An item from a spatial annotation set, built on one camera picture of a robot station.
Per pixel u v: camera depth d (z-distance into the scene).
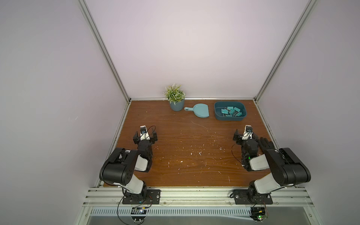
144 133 0.75
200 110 1.14
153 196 0.73
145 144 0.69
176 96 1.01
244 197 0.73
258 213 0.68
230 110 1.10
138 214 0.72
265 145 0.92
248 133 0.76
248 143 0.70
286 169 0.44
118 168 0.45
